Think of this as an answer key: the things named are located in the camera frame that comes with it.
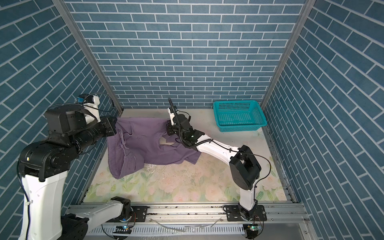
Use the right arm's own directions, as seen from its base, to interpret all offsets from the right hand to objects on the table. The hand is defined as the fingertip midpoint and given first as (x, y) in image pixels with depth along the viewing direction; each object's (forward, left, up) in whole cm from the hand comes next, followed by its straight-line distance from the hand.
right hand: (167, 118), depth 82 cm
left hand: (-18, +12, +20) cm, 29 cm away
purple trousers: (-13, +13, -4) cm, 19 cm away
